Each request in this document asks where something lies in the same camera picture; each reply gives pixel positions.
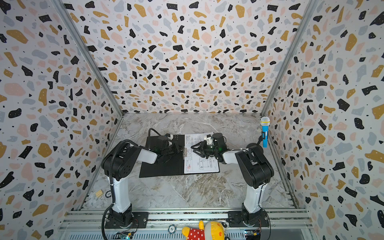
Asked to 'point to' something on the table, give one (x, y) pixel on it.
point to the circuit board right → (250, 235)
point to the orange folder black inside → (174, 165)
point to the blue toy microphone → (265, 122)
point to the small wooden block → (99, 193)
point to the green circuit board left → (126, 235)
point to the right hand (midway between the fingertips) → (189, 146)
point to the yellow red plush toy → (213, 230)
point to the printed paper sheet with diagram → (193, 162)
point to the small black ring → (106, 195)
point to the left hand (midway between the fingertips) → (185, 144)
